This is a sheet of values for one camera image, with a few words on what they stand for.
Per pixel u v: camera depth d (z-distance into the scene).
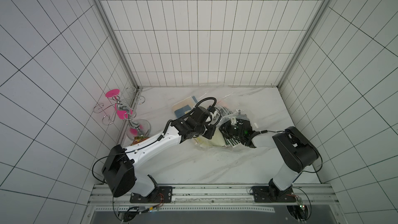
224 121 0.79
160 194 0.72
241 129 0.74
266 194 0.72
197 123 0.59
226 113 0.72
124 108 0.76
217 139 0.88
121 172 0.40
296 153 0.47
